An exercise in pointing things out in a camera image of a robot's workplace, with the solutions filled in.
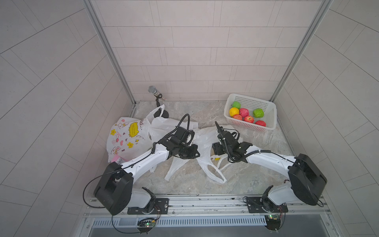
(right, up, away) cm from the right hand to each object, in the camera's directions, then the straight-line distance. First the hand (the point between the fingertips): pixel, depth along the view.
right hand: (216, 145), depth 88 cm
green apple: (+18, +26, +20) cm, 38 cm away
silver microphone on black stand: (-38, +33, -2) cm, 50 cm away
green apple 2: (+31, +19, +14) cm, 40 cm away
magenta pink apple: (+21, +20, +14) cm, 33 cm away
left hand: (-9, -3, -9) cm, 13 cm away
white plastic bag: (-6, -4, -10) cm, 13 cm away
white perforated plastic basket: (+29, +27, +21) cm, 45 cm away
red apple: (+17, +17, +13) cm, 27 cm away
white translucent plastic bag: (-35, +11, +1) cm, 37 cm away
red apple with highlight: (+24, +16, +11) cm, 31 cm away
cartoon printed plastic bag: (-49, +5, -5) cm, 50 cm away
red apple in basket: (+31, +13, +9) cm, 35 cm away
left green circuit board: (-34, -30, -22) cm, 50 cm away
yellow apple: (+14, +21, +15) cm, 29 cm away
